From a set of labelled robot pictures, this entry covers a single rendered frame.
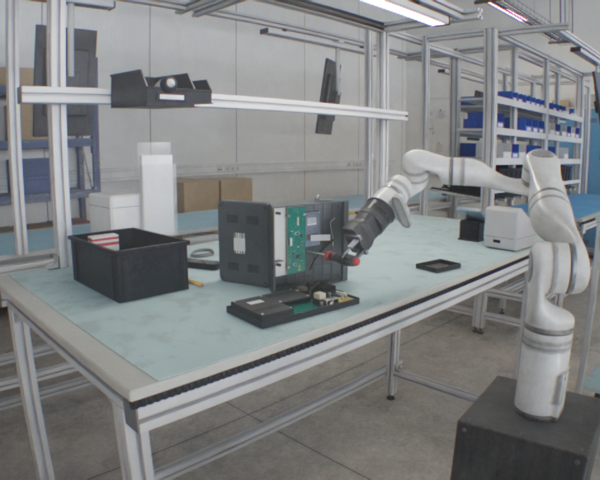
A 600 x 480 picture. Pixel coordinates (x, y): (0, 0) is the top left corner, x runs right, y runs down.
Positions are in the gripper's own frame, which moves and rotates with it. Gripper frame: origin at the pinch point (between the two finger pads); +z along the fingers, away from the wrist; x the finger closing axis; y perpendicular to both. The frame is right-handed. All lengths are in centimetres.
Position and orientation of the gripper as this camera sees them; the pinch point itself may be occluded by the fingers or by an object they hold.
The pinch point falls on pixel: (344, 262)
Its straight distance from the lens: 113.5
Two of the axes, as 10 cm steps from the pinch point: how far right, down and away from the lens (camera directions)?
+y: -6.7, -1.3, 7.3
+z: -6.2, 6.5, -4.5
